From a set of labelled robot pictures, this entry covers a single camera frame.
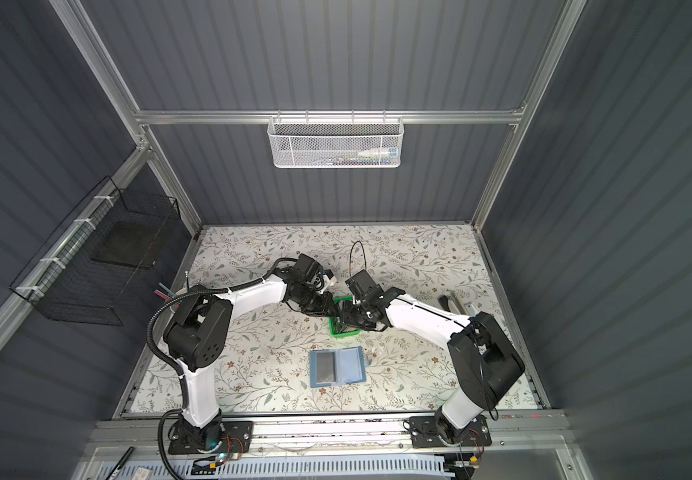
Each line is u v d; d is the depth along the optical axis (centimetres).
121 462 70
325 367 85
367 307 67
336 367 84
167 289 85
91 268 72
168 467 68
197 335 52
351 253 115
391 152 91
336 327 91
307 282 81
